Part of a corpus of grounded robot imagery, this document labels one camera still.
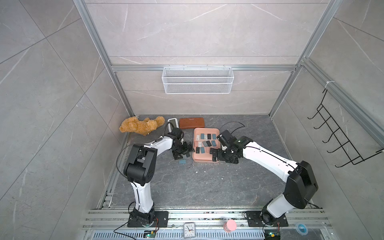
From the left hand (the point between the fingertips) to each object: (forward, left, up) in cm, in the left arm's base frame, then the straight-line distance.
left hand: (192, 151), depth 95 cm
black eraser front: (+7, -12, -2) cm, 14 cm away
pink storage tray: (+11, -9, -2) cm, 15 cm away
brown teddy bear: (+15, +31, +9) cm, 36 cm away
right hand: (-10, -16, +7) cm, 20 cm away
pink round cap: (-41, -17, +6) cm, 45 cm away
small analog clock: (-42, +2, 0) cm, 42 cm away
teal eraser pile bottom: (+3, -7, -4) cm, 9 cm away
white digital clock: (+26, +13, +1) cm, 29 cm away
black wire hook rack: (-22, -65, +31) cm, 76 cm away
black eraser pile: (+2, -4, -2) cm, 5 cm away
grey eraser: (+8, -9, -2) cm, 12 cm away
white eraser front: (+6, -6, -2) cm, 9 cm away
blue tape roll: (-43, -53, -3) cm, 69 cm away
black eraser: (+14, -13, -2) cm, 19 cm away
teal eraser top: (+15, -8, -3) cm, 17 cm away
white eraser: (+13, -5, -3) cm, 14 cm away
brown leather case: (+25, 0, 0) cm, 25 cm away
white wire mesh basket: (+42, -5, +26) cm, 49 cm away
